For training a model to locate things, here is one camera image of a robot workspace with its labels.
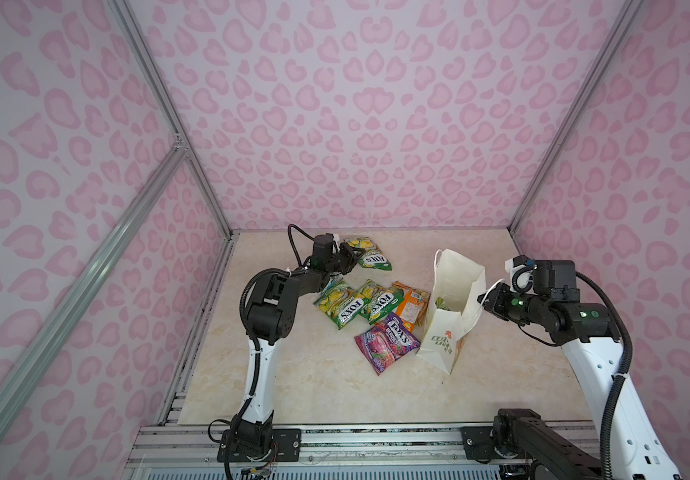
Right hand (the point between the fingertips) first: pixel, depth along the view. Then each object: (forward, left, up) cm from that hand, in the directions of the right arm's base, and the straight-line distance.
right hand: (479, 295), depth 71 cm
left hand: (+28, +25, -14) cm, 40 cm away
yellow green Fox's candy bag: (+26, +24, -17) cm, 39 cm away
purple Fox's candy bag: (-3, +21, -21) cm, 30 cm away
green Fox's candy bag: (+10, +22, -19) cm, 31 cm away
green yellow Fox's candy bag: (+7, +5, -17) cm, 19 cm away
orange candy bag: (+9, +12, -21) cm, 26 cm away
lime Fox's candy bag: (+10, +35, -22) cm, 42 cm away
